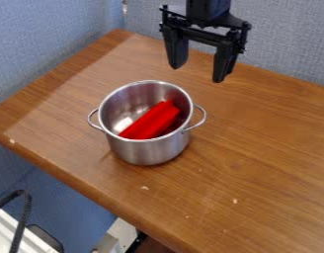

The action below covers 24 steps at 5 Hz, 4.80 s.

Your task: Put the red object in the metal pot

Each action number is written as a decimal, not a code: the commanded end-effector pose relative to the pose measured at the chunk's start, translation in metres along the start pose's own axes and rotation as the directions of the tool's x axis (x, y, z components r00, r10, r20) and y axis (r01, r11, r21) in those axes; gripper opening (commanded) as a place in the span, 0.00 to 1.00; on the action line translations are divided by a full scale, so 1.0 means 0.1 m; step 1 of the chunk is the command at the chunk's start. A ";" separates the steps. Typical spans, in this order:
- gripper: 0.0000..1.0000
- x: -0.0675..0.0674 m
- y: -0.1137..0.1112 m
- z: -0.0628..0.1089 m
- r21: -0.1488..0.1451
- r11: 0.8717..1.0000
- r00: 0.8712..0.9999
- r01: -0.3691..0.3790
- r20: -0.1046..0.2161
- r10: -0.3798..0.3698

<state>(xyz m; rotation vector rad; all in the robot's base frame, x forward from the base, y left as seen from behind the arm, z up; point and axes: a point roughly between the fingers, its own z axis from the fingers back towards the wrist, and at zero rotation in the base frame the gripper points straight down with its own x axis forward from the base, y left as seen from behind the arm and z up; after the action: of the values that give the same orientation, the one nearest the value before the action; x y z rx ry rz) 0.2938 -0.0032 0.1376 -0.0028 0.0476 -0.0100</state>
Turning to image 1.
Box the black cable loop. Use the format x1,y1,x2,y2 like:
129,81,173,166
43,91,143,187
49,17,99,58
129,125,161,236
0,189,34,253

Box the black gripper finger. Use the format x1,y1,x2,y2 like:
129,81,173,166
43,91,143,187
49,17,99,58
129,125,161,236
161,26,188,69
212,45,237,83

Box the stainless steel pot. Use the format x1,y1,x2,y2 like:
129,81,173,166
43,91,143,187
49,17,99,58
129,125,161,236
86,80,206,165

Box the white table frame bracket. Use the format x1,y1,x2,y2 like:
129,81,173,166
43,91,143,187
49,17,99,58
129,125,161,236
90,218,146,253

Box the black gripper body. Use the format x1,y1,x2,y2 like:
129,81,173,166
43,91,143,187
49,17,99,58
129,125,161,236
158,0,253,54

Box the red rectangular block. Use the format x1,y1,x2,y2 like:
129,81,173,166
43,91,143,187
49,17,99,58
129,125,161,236
118,100,179,139

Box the white appliance with black edge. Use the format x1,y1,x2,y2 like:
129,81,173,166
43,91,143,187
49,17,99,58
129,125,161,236
0,207,65,253

